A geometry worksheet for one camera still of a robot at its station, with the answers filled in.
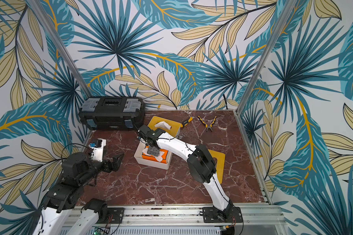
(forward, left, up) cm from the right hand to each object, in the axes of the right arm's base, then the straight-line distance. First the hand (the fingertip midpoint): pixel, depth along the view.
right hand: (158, 141), depth 91 cm
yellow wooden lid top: (+13, -11, -2) cm, 17 cm away
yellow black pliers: (+19, -34, -8) cm, 40 cm away
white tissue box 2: (-10, +11, 0) cm, 15 cm away
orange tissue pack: (-11, -3, -1) cm, 11 cm away
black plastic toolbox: (+17, +30, +8) cm, 36 cm away
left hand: (-16, +18, +14) cm, 28 cm away
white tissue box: (+14, -13, -8) cm, 21 cm away
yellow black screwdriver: (+20, -18, -7) cm, 28 cm away
